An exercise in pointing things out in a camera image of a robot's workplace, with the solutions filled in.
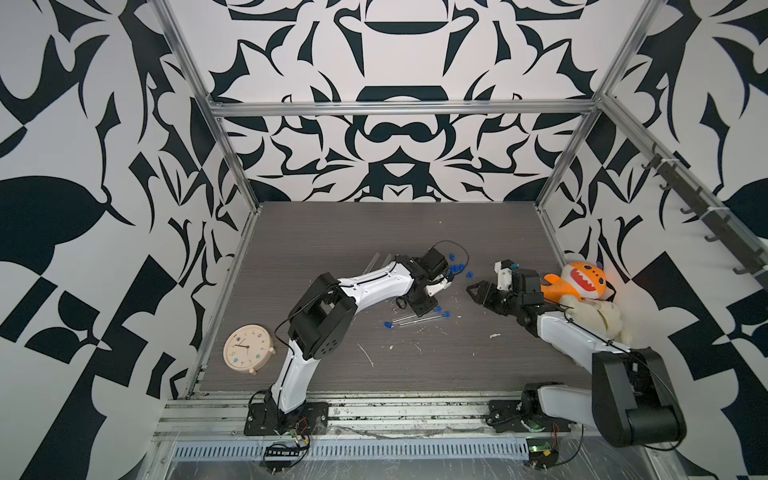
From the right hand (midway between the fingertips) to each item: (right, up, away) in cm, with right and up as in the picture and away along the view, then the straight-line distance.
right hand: (473, 286), depth 90 cm
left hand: (-15, -3, +1) cm, 16 cm away
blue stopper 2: (-2, +4, +11) cm, 12 cm away
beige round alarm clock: (-64, -16, -7) cm, 66 cm away
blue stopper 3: (0, +5, +12) cm, 13 cm away
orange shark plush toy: (+32, +2, -1) cm, 32 cm away
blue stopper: (-25, -11, -1) cm, 28 cm away
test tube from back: (-10, -8, +3) cm, 13 cm away
